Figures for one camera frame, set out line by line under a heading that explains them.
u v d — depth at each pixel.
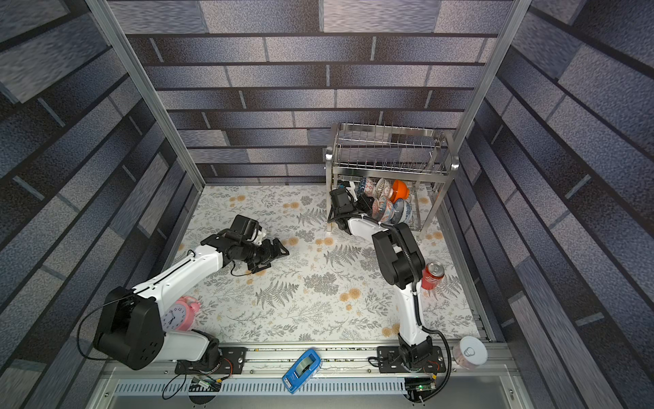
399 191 1.03
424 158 1.13
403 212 0.95
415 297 0.58
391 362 0.73
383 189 1.03
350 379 0.71
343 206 0.81
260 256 0.74
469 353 0.71
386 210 0.95
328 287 0.89
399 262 0.56
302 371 0.68
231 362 0.73
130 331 0.42
